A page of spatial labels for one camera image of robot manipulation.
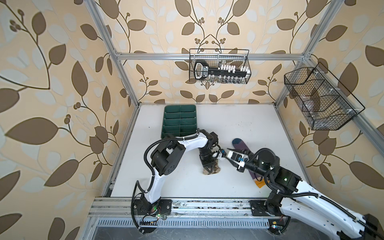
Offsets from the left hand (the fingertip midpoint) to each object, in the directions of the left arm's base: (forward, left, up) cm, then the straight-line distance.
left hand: (211, 169), depth 86 cm
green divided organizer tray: (+32, +22, +5) cm, 39 cm away
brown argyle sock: (0, -2, +1) cm, 3 cm away
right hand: (+1, -7, +21) cm, 23 cm away
